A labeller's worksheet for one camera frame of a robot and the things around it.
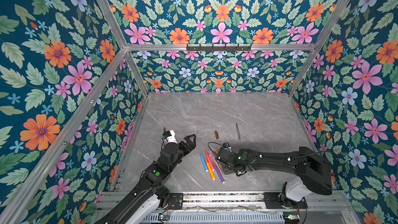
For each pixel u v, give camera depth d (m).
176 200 0.74
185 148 0.68
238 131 0.99
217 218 0.77
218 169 0.83
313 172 0.43
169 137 0.70
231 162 0.63
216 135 0.96
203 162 0.86
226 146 0.77
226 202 0.75
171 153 0.57
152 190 0.52
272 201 0.71
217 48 0.92
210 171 0.82
